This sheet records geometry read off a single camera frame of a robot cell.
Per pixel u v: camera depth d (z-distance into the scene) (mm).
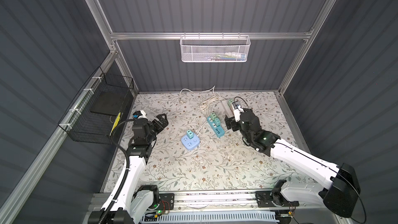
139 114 693
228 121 704
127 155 540
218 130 961
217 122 946
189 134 895
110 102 740
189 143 909
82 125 668
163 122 721
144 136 590
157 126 708
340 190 385
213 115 980
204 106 1084
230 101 1063
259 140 560
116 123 696
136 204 528
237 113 644
